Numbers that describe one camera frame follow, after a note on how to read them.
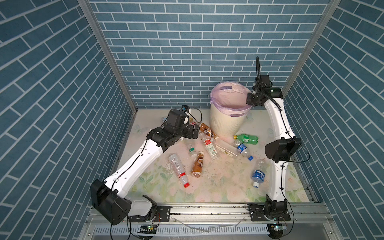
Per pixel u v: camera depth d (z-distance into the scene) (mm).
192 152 924
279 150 575
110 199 376
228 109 806
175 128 543
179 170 844
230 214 752
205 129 1019
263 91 640
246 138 982
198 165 858
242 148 934
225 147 942
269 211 666
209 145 935
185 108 643
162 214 728
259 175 808
